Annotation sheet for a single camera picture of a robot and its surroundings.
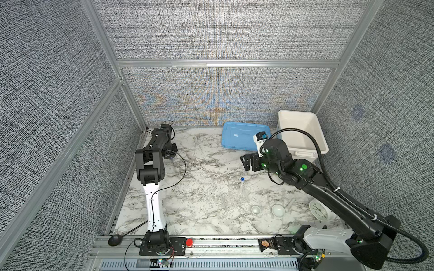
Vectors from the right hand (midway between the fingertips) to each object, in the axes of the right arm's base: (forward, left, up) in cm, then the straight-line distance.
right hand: (250, 154), depth 73 cm
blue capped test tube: (-6, +3, -11) cm, 13 cm away
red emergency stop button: (-28, +28, -31) cm, 50 cm away
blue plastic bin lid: (+34, -1, -24) cm, 42 cm away
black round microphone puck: (-29, +59, -24) cm, 70 cm away
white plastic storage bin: (+29, -42, -29) cm, 58 cm away
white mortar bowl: (-15, -16, -26) cm, 34 cm away
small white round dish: (-15, -4, -26) cm, 30 cm away
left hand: (+18, +43, -26) cm, 54 cm away
